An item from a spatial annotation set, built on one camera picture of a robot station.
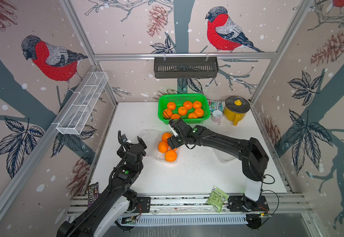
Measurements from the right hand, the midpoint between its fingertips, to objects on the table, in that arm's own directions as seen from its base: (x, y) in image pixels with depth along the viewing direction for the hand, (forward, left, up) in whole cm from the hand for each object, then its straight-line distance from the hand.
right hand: (173, 138), depth 86 cm
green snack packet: (+37, -31, -8) cm, 49 cm away
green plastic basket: (+44, -2, -9) cm, 45 cm away
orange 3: (+28, -18, -8) cm, 34 cm away
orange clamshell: (+23, 0, -7) cm, 24 cm away
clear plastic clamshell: (+2, +12, -8) cm, 14 cm away
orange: (+34, +4, -7) cm, 35 cm away
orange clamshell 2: (+23, -13, -5) cm, 26 cm away
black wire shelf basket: (+49, -7, +18) cm, 52 cm away
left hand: (-4, +22, +6) cm, 23 cm away
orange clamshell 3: (-7, +2, -8) cm, 11 cm away
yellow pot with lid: (+27, -43, -1) cm, 51 cm away
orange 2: (+36, -17, -7) cm, 40 cm away
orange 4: (+5, +6, -5) cm, 9 cm away
